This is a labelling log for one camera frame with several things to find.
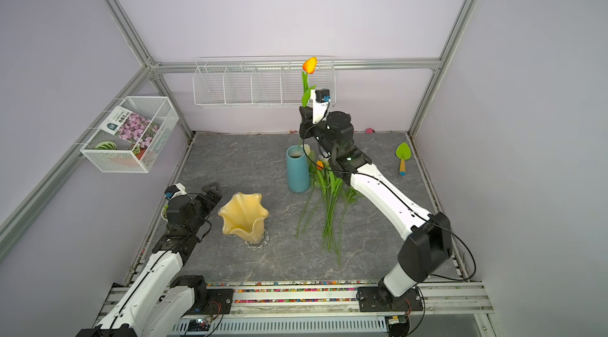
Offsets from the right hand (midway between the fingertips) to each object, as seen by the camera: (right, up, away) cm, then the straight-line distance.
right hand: (302, 106), depth 71 cm
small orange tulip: (+6, -19, +32) cm, 38 cm away
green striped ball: (-59, -12, 0) cm, 61 cm away
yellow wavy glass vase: (-20, -36, +8) cm, 42 cm away
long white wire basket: (-15, +16, +28) cm, 35 cm away
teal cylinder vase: (-2, -21, +19) cm, 28 cm away
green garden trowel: (+47, -14, +43) cm, 65 cm away
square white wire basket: (-54, -16, +2) cm, 56 cm away
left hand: (-32, -28, +12) cm, 44 cm away
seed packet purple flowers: (-55, -6, +4) cm, 56 cm away
